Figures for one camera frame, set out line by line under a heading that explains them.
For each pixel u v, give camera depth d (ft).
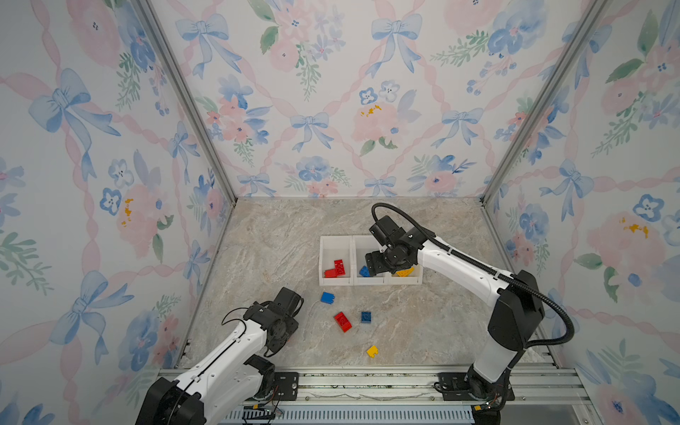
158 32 2.36
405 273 3.11
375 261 2.48
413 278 3.06
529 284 1.51
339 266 3.18
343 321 2.80
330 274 3.11
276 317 1.96
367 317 2.80
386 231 2.16
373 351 2.62
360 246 3.22
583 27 2.35
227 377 1.57
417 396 2.40
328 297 3.01
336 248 3.40
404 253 1.95
